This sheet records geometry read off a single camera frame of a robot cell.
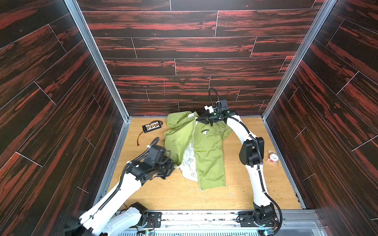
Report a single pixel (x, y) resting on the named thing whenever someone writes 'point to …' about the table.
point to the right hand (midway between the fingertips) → (197, 118)
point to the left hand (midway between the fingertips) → (180, 164)
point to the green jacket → (183, 126)
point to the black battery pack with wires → (154, 125)
